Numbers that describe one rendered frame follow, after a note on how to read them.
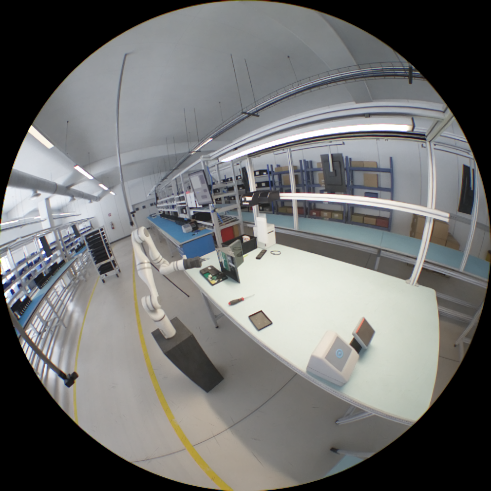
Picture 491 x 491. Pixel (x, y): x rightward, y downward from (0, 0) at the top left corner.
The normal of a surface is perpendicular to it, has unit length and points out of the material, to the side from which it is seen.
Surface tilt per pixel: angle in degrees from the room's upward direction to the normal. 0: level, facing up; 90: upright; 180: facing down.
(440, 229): 90
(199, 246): 90
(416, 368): 0
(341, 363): 30
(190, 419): 0
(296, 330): 0
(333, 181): 98
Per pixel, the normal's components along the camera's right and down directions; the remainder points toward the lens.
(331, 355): 0.21, -0.70
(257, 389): -0.15, -0.91
